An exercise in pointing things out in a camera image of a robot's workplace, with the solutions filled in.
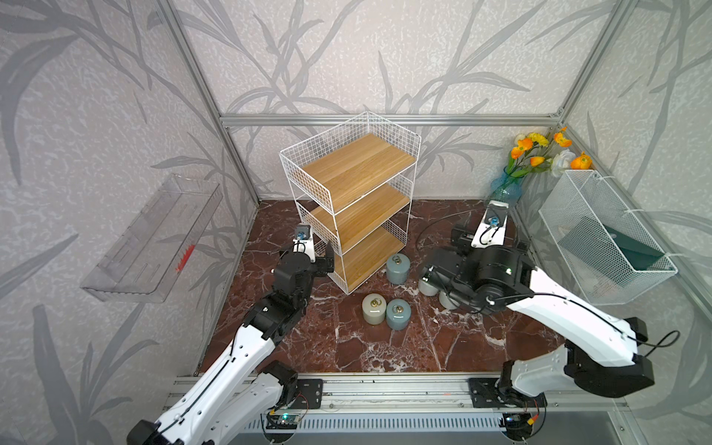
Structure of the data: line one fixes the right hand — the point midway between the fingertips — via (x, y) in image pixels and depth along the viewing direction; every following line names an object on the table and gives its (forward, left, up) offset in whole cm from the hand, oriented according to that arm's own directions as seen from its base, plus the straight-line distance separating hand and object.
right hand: (486, 225), depth 59 cm
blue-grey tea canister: (-6, +17, -33) cm, 38 cm away
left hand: (+6, +40, -13) cm, 42 cm away
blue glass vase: (+43, -28, -30) cm, 59 cm away
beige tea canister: (-4, +25, -34) cm, 42 cm away
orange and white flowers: (+31, -33, -8) cm, 45 cm away
